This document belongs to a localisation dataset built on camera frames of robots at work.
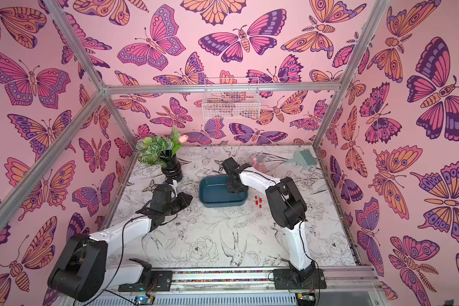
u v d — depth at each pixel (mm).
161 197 682
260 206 945
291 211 541
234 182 740
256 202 968
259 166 948
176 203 764
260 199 966
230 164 803
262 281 745
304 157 1130
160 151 860
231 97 953
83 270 413
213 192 1023
